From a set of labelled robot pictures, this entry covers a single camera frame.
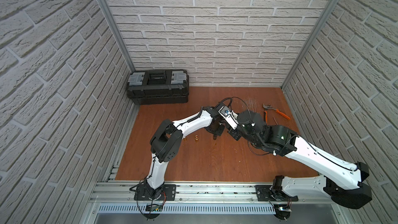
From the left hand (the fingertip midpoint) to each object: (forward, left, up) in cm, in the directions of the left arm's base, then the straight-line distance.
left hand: (219, 130), depth 89 cm
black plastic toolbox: (+26, +41, +9) cm, 50 cm away
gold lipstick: (-4, +14, -2) cm, 14 cm away
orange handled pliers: (+21, -38, -4) cm, 44 cm away
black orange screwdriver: (+11, -38, -4) cm, 40 cm away
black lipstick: (-2, +3, -3) cm, 5 cm away
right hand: (-7, -2, +24) cm, 25 cm away
